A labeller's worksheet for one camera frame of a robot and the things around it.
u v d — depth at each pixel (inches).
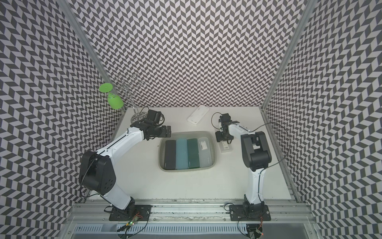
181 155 36.6
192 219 28.4
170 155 35.6
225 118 33.1
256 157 21.0
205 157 35.8
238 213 28.4
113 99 36.9
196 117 42.4
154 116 27.4
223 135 34.5
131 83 41.7
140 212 28.1
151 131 25.6
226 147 36.9
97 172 17.6
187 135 40.1
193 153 36.9
